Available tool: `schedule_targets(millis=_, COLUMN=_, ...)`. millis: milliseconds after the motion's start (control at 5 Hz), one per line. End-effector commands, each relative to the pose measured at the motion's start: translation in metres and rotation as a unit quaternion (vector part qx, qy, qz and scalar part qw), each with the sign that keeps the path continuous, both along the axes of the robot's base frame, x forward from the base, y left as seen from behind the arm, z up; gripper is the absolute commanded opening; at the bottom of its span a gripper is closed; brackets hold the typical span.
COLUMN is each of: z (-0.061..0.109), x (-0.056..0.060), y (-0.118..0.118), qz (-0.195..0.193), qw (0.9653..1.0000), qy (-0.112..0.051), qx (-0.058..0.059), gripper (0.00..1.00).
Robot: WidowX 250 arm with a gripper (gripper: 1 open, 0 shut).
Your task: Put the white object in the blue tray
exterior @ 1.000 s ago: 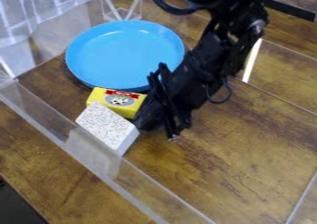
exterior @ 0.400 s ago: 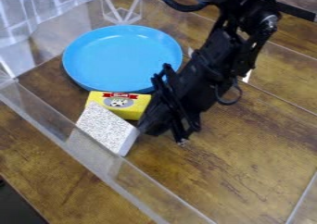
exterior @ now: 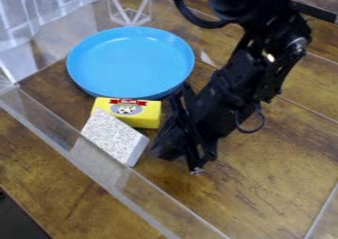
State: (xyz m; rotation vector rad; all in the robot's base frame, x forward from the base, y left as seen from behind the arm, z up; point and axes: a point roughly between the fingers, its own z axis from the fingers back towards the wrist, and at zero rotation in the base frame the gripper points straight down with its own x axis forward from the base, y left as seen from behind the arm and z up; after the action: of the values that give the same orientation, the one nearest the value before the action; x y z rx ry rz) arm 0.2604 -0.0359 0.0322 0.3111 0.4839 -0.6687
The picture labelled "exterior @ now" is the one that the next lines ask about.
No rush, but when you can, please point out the white speckled foam block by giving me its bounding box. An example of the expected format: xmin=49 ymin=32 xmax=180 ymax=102
xmin=81 ymin=109 xmax=149 ymax=167

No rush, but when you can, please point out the clear acrylic enclosure wall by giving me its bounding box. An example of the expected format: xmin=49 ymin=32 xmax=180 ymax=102
xmin=0 ymin=0 xmax=338 ymax=239

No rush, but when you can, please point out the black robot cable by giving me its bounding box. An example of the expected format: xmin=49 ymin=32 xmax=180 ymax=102
xmin=168 ymin=0 xmax=235 ymax=30

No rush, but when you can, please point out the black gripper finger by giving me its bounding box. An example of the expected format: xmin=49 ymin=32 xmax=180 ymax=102
xmin=150 ymin=130 xmax=191 ymax=161
xmin=160 ymin=109 xmax=183 ymax=137

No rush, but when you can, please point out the clear acrylic corner bracket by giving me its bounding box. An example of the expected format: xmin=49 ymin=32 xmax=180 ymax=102
xmin=106 ymin=0 xmax=152 ymax=27

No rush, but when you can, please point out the yellow rectangular block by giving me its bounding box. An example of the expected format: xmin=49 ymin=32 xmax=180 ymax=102
xmin=90 ymin=97 xmax=161 ymax=129

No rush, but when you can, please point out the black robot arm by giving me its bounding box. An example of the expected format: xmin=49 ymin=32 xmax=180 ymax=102
xmin=152 ymin=0 xmax=311 ymax=175

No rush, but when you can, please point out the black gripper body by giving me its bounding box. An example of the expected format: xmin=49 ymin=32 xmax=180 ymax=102
xmin=168 ymin=68 xmax=265 ymax=177

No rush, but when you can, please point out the blue round tray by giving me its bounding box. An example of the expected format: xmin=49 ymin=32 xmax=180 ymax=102
xmin=65 ymin=27 xmax=195 ymax=100

